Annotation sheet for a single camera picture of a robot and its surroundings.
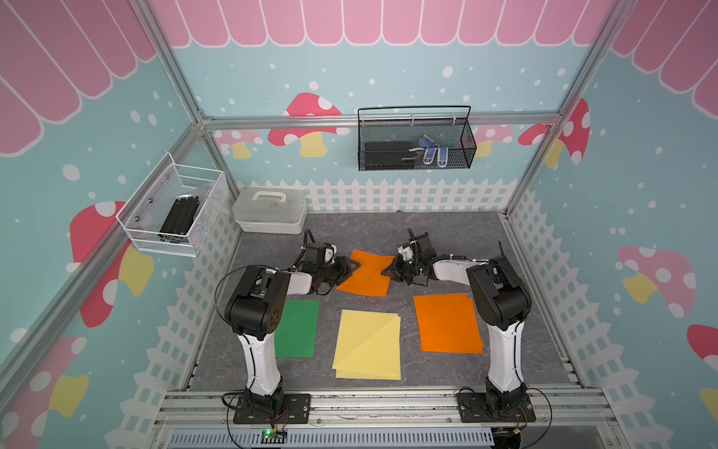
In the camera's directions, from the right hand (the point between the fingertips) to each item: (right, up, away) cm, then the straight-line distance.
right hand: (380, 271), depth 98 cm
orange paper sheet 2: (+22, -16, -8) cm, 28 cm away
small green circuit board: (-31, -41, -25) cm, 57 cm away
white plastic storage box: (-43, +23, +11) cm, 50 cm away
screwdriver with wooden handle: (+48, +8, +11) cm, 50 cm away
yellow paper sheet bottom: (-4, -21, -13) cm, 25 cm away
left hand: (-8, 0, 0) cm, 8 cm away
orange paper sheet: (-4, -3, +2) cm, 5 cm away
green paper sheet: (-27, -19, -10) cm, 35 cm away
